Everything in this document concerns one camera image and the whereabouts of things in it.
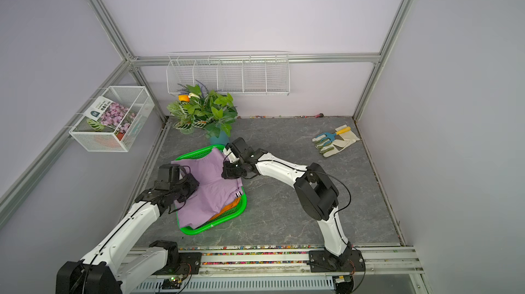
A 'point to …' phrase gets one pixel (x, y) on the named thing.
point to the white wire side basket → (93, 136)
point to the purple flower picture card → (111, 114)
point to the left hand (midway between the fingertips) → (200, 183)
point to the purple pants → (214, 189)
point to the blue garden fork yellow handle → (331, 136)
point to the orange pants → (226, 208)
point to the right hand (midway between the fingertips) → (221, 173)
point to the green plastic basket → (222, 219)
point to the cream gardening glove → (329, 148)
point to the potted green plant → (208, 113)
